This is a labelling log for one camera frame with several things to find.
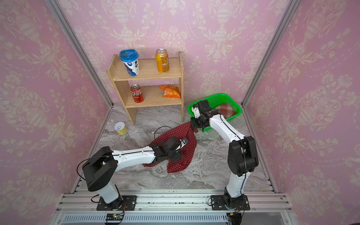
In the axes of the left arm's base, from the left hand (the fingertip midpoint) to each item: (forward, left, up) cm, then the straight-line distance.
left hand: (177, 148), depth 89 cm
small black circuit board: (-35, +32, -9) cm, 48 cm away
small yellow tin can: (+16, +41, -1) cm, 44 cm away
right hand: (+13, -10, +9) cm, 19 cm away
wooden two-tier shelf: (+33, +19, +16) cm, 41 cm away
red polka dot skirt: (+1, -7, -5) cm, 9 cm away
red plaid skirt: (+31, -36, +4) cm, 48 cm away
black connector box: (-35, -31, -10) cm, 48 cm away
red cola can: (+24, +25, +25) cm, 42 cm away
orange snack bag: (+29, +5, +22) cm, 37 cm away
